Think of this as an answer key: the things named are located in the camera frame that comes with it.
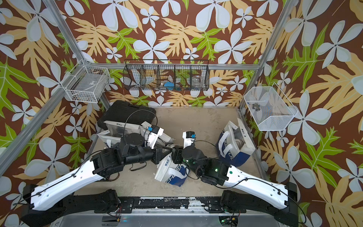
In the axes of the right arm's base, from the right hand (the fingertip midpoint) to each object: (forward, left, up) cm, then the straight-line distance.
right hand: (169, 148), depth 67 cm
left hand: (-4, -2, +6) cm, 7 cm away
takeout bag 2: (+5, +2, +1) cm, 6 cm away
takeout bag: (+20, +36, -13) cm, 43 cm away
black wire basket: (+55, +4, +5) cm, 55 cm away
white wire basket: (+39, +53, +8) cm, 66 cm away
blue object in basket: (+46, +2, +3) cm, 46 cm away
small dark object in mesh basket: (+29, -52, 0) cm, 59 cm away
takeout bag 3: (-10, 0, -3) cm, 10 cm away
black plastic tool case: (+49, +44, -25) cm, 71 cm away
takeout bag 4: (+3, -32, -2) cm, 33 cm away
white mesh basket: (+27, -59, -1) cm, 65 cm away
